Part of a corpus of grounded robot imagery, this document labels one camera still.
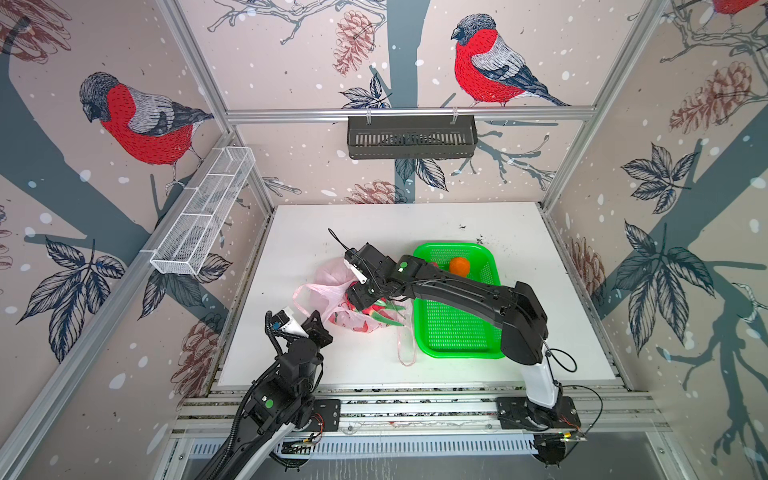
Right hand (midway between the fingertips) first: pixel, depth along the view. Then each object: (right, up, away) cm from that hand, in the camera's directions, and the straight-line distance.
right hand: (359, 288), depth 82 cm
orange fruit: (+32, +5, +13) cm, 35 cm away
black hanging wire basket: (+16, +50, +22) cm, 57 cm away
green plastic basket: (+24, -14, +5) cm, 29 cm away
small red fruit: (+24, +5, +14) cm, 28 cm away
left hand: (-9, -4, -4) cm, 10 cm away
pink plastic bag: (-7, -1, -6) cm, 10 cm away
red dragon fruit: (+6, -7, +1) cm, 9 cm away
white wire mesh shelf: (-40, +13, -12) cm, 44 cm away
